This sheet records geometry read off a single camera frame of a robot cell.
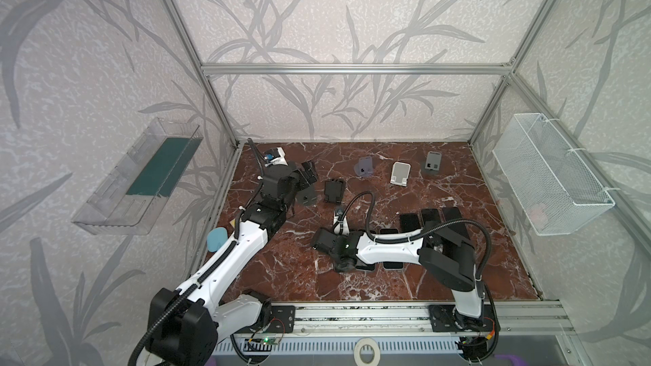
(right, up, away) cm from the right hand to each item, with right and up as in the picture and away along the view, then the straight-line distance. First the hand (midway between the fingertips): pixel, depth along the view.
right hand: (335, 226), depth 90 cm
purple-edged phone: (+45, +3, +7) cm, 45 cm away
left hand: (-9, +24, -11) cm, 28 cm away
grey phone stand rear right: (+41, +23, +16) cm, 49 cm away
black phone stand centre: (-1, +12, +9) cm, 15 cm away
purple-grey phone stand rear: (+12, +21, +16) cm, 29 cm away
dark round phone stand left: (-11, +10, +7) cm, 16 cm away
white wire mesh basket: (+57, +17, -26) cm, 65 cm away
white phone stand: (+26, +18, +14) cm, 35 cm away
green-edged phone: (+11, -13, -4) cm, 17 cm away
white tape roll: (+11, -30, -23) cm, 40 cm away
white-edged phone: (+36, +3, +7) cm, 37 cm away
